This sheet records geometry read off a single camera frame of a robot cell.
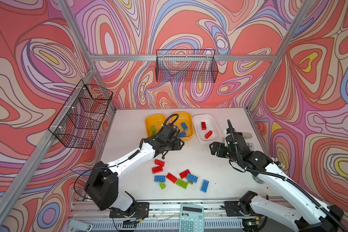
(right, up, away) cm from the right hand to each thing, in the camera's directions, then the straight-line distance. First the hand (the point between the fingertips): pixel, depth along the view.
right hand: (217, 150), depth 76 cm
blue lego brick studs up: (-16, +12, +30) cm, 36 cm away
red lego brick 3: (-33, -10, +12) cm, 36 cm away
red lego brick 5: (-18, -16, +8) cm, 25 cm away
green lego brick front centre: (-19, -21, +7) cm, 29 cm away
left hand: (-20, +2, +7) cm, 21 cm away
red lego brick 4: (-34, -14, +10) cm, 38 cm away
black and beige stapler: (+26, +6, +22) cm, 35 cm away
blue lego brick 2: (-6, -21, +4) cm, 22 cm away
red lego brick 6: (-25, -17, +6) cm, 31 cm away
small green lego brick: (-30, -21, +4) cm, 37 cm away
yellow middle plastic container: (-14, +19, +34) cm, 41 cm away
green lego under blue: (-14, -20, +5) cm, 25 cm away
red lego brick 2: (+1, +6, +25) cm, 26 cm away
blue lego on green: (-13, -17, +4) cm, 22 cm away
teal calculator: (-15, -32, -7) cm, 36 cm away
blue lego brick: (-32, -18, +6) cm, 37 cm away
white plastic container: (+5, +13, +31) cm, 34 cm away
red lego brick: (-1, +12, +30) cm, 32 cm away
